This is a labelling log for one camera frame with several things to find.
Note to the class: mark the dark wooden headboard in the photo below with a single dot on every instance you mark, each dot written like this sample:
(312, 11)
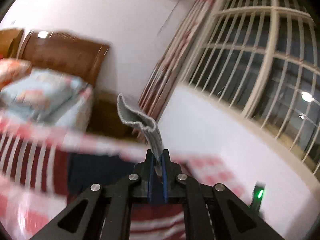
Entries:
(64, 52)

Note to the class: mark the dark wooden nightstand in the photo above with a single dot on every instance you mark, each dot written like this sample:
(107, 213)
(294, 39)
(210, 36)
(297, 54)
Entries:
(104, 118)

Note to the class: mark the striped red white navy sweater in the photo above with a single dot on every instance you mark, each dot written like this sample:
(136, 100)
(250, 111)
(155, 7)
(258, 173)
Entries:
(131, 115)

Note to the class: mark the orange floral pillow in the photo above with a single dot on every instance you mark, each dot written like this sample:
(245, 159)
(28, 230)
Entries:
(13, 70)

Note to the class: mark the green indicator light device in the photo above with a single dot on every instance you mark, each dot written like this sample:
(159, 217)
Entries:
(257, 197)

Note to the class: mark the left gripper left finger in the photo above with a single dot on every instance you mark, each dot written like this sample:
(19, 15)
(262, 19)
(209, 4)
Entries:
(107, 188)

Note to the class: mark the pink checkered bed sheet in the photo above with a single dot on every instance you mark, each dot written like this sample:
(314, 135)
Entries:
(34, 178)

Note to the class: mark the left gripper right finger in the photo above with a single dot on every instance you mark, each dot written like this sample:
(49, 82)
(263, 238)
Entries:
(211, 212)

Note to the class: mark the light wooden headboard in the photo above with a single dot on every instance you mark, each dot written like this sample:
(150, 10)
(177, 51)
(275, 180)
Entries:
(10, 40)

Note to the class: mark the pink floral curtain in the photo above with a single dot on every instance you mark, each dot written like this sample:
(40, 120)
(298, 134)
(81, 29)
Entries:
(160, 84)

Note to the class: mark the window with cream bars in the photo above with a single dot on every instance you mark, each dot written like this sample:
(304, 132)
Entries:
(261, 57)

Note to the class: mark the light blue floral pillow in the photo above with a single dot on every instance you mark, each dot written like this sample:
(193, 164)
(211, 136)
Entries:
(47, 97)

